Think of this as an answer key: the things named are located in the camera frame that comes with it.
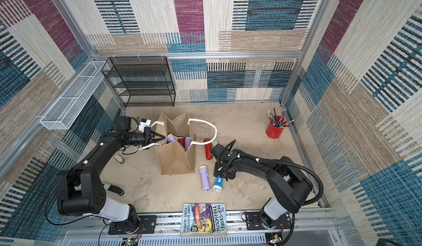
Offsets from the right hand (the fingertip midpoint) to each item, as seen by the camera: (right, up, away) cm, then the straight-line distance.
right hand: (222, 177), depth 87 cm
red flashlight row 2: (-22, +17, +7) cm, 29 cm away
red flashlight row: (-7, +13, +7) cm, 17 cm away
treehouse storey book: (-9, -14, -14) cm, 22 cm away
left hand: (-29, +21, -5) cm, 36 cm away
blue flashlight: (-3, -2, -7) cm, 8 cm away
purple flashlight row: (-9, 0, -2) cm, 10 cm away
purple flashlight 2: (-19, +17, +5) cm, 26 cm away
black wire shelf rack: (-51, +55, +22) cm, 78 cm away
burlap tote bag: (-25, +10, -3) cm, 27 cm away
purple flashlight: (-27, +20, +2) cm, 34 cm away
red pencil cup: (+30, +25, +7) cm, 40 cm away
